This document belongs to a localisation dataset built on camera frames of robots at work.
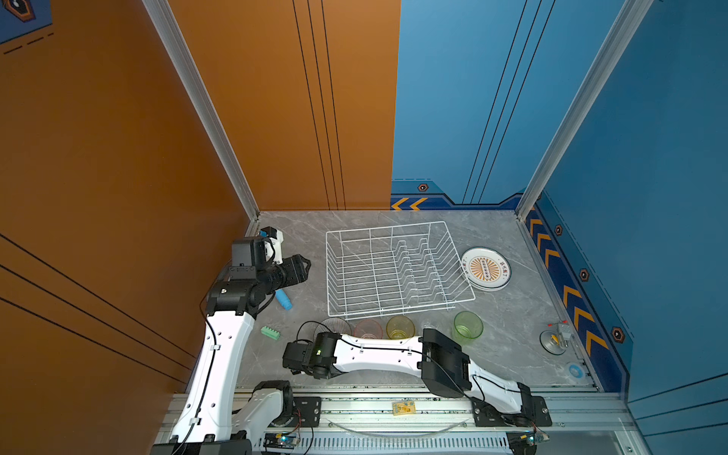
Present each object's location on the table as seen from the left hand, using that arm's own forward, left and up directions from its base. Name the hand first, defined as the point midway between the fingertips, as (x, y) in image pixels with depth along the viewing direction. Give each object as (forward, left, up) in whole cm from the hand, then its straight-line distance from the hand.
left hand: (300, 262), depth 74 cm
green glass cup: (-7, -48, -23) cm, 54 cm away
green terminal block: (-9, +12, -25) cm, 29 cm away
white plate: (+13, -59, -22) cm, 64 cm away
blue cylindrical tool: (+2, +11, -24) cm, 26 cm away
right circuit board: (-36, -58, -26) cm, 73 cm away
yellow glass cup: (-7, -28, -24) cm, 38 cm away
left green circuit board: (-36, +3, -27) cm, 45 cm away
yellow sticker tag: (-29, -28, -25) cm, 47 cm away
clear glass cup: (-7, -38, -23) cm, 45 cm away
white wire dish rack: (+14, -24, -25) cm, 37 cm away
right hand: (-14, -8, -23) cm, 28 cm away
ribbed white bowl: (-8, -7, -22) cm, 25 cm away
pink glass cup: (-7, -18, -26) cm, 32 cm away
